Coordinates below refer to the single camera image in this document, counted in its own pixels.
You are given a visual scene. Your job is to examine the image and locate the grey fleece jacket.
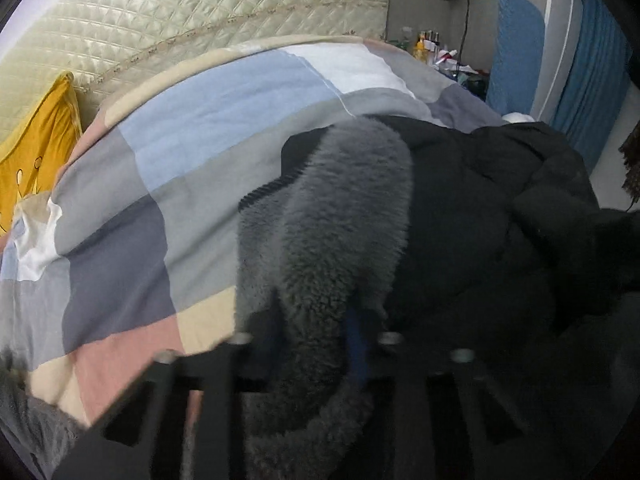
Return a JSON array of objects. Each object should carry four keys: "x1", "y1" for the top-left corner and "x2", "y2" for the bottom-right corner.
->
[{"x1": 232, "y1": 117, "x2": 413, "y2": 479}]

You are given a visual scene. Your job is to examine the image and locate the black jacket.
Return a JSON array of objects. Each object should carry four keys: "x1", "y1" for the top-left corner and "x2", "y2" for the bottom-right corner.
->
[{"x1": 328, "y1": 116, "x2": 639, "y2": 479}]

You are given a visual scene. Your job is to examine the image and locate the patchwork checked quilt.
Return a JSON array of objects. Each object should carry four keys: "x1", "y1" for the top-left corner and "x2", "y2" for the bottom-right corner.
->
[{"x1": 1, "y1": 36, "x2": 501, "y2": 425}]

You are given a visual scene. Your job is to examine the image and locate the cluttered bedside table items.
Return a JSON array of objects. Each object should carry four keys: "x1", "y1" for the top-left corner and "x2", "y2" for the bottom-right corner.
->
[{"x1": 386, "y1": 27, "x2": 489, "y2": 101}]

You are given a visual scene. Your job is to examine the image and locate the blue padded board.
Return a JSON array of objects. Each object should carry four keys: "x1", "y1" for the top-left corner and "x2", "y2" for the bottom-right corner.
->
[{"x1": 486, "y1": 0, "x2": 544, "y2": 116}]

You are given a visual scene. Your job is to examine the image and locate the yellow pillow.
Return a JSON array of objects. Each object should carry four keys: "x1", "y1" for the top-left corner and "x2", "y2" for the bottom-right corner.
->
[{"x1": 0, "y1": 72, "x2": 82, "y2": 234}]

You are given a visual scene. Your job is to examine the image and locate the blue curtain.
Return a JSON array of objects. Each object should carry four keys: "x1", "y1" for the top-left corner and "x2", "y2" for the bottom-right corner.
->
[{"x1": 551, "y1": 0, "x2": 632, "y2": 171}]

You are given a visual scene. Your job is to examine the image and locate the cream quilted headboard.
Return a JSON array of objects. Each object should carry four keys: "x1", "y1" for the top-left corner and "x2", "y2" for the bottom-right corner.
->
[{"x1": 1, "y1": 0, "x2": 388, "y2": 136}]

